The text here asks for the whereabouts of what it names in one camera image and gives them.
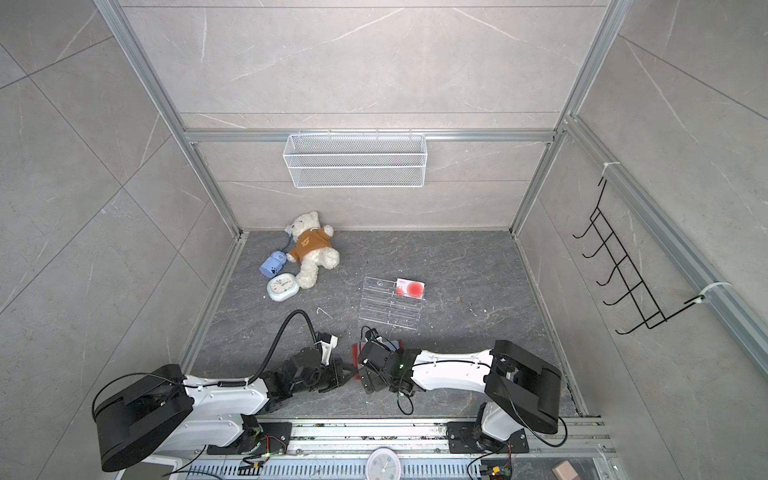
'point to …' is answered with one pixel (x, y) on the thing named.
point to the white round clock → (383, 464)
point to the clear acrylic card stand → (380, 303)
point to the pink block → (565, 471)
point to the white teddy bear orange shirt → (313, 247)
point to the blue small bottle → (273, 264)
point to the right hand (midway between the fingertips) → (378, 367)
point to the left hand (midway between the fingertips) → (361, 367)
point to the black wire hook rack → (636, 290)
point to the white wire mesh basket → (357, 160)
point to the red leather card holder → (355, 349)
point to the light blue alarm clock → (283, 286)
